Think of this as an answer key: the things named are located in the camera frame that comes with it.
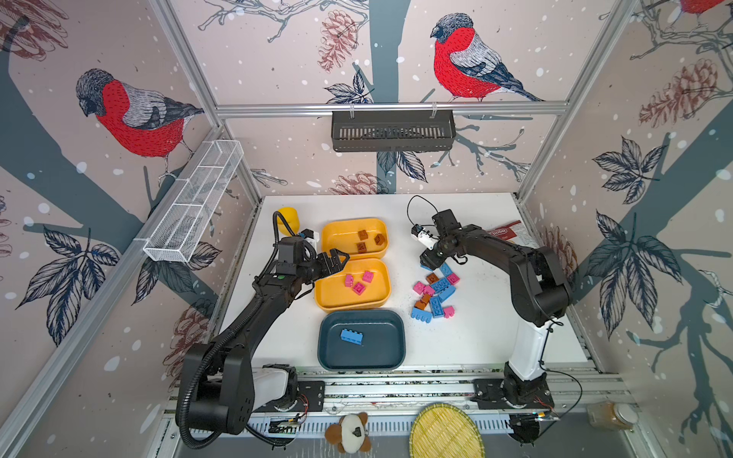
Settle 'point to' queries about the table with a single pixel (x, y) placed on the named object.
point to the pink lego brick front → (449, 311)
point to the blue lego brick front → (421, 314)
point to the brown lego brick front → (421, 304)
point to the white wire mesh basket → (191, 203)
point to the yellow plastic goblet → (292, 218)
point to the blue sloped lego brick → (446, 270)
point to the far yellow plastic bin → (358, 238)
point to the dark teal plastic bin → (384, 346)
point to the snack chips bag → (505, 233)
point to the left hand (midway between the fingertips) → (343, 254)
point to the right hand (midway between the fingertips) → (430, 251)
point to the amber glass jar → (614, 416)
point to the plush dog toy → (351, 433)
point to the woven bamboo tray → (443, 430)
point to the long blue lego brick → (352, 336)
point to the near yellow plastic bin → (363, 284)
